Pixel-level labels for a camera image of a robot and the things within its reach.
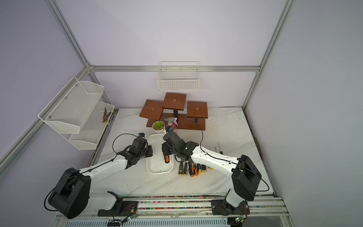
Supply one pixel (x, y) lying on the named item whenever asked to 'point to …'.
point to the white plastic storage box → (156, 164)
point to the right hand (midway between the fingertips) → (166, 147)
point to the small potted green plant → (158, 126)
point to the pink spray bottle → (172, 122)
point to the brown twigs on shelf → (106, 116)
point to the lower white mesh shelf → (91, 130)
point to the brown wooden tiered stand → (173, 106)
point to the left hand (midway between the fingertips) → (150, 150)
